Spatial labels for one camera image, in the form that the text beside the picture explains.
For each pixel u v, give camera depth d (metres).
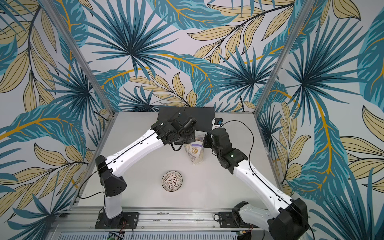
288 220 0.37
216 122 0.65
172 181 0.85
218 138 0.56
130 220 0.73
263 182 0.45
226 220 0.73
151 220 0.75
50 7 0.68
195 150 0.78
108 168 0.45
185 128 0.56
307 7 0.69
